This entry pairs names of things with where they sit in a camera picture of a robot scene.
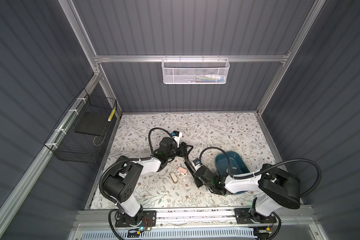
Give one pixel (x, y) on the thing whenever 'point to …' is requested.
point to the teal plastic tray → (237, 165)
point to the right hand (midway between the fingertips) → (195, 174)
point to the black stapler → (190, 169)
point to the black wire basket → (79, 136)
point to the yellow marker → (111, 114)
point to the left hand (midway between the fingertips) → (189, 146)
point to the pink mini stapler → (182, 170)
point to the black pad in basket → (95, 123)
